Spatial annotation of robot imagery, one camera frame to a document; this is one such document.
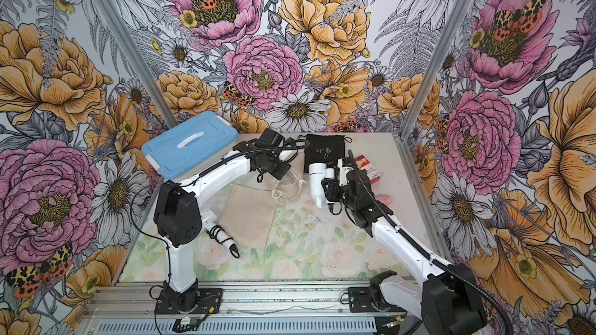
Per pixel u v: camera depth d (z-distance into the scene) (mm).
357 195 635
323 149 1145
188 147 943
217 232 834
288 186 1022
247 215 920
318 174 852
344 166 738
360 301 735
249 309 738
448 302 397
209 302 733
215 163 586
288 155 829
